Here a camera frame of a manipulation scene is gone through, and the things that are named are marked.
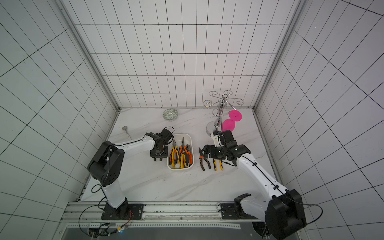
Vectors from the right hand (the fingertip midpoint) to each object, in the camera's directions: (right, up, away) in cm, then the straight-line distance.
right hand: (201, 153), depth 81 cm
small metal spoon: (-55, +12, +27) cm, 62 cm away
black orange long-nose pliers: (+1, -3, +2) cm, 3 cm away
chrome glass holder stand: (+9, +14, +21) cm, 27 cm away
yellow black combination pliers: (+9, -9, +7) cm, 14 cm away
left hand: (-26, -5, +11) cm, 29 cm away
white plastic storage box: (-8, +5, +15) cm, 18 cm away
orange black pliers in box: (-9, -3, +7) cm, 12 cm away
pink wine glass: (+17, +16, +7) cm, 24 cm away
